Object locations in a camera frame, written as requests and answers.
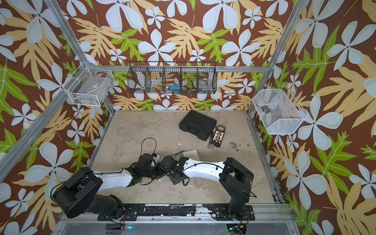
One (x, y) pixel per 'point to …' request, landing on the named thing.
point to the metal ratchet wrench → (211, 146)
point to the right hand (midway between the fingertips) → (175, 176)
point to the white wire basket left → (88, 86)
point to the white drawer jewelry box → (193, 154)
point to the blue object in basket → (175, 88)
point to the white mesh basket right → (277, 111)
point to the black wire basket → (172, 77)
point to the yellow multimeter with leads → (220, 129)
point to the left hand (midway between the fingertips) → (171, 169)
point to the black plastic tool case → (198, 124)
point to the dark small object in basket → (266, 109)
